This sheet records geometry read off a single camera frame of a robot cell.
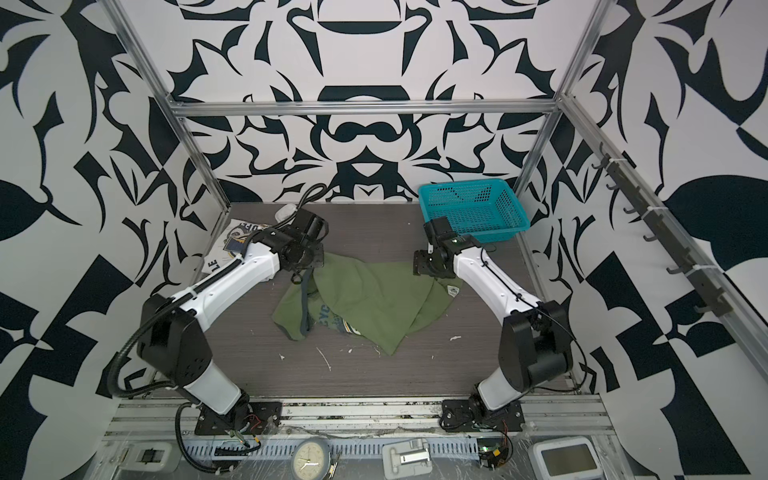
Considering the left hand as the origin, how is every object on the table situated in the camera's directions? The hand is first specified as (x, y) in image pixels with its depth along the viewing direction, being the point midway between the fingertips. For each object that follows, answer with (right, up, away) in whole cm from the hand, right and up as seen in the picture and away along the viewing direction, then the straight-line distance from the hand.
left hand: (315, 251), depth 86 cm
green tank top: (+17, -15, +5) cm, 23 cm away
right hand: (+31, -4, +1) cm, 32 cm away
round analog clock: (+3, -44, -20) cm, 48 cm away
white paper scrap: (+40, -25, +1) cm, 47 cm away
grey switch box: (-32, -43, -20) cm, 57 cm away
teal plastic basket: (+59, +15, +33) cm, 70 cm away
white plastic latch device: (+24, -45, -18) cm, 54 cm away
